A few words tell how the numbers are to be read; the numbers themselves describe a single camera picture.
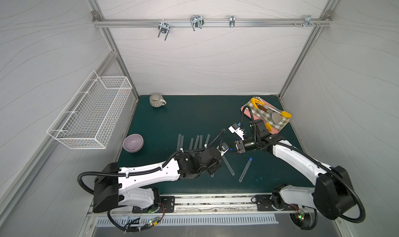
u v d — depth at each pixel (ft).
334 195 1.33
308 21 2.51
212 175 2.69
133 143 3.04
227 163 2.82
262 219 2.31
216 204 2.46
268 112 3.54
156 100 3.61
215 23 2.59
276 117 3.46
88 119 2.24
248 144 2.27
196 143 3.11
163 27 2.60
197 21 2.51
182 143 3.11
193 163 1.79
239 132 2.39
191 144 3.06
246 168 2.76
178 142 3.13
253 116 3.57
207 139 3.14
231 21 2.57
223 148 2.05
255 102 3.74
